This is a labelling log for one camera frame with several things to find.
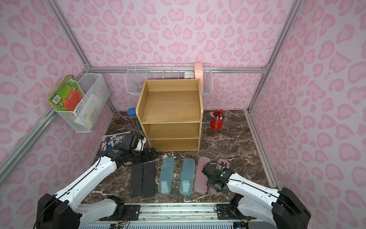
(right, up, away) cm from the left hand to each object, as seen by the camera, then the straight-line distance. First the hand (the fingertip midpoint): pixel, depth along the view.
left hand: (153, 154), depth 81 cm
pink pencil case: (+27, -17, +1) cm, 32 cm away
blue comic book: (-34, +5, +17) cm, 38 cm away
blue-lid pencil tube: (-17, +25, +13) cm, 32 cm away
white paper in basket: (-36, +25, +1) cm, 44 cm away
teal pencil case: (+7, -14, +6) cm, 17 cm away
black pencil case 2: (-3, -15, +3) cm, 16 cm away
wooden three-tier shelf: (+11, +24, -5) cm, 26 cm away
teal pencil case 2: (+19, -15, +5) cm, 25 cm away
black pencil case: (-10, -15, +1) cm, 18 cm away
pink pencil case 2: (+34, -20, -3) cm, 39 cm away
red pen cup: (+40, +19, +22) cm, 50 cm away
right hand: (+35, -18, +2) cm, 39 cm away
